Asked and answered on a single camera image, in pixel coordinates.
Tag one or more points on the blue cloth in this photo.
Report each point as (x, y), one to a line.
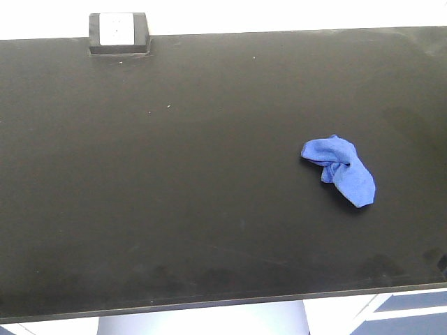
(345, 171)

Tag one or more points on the black socket box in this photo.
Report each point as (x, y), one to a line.
(118, 35)

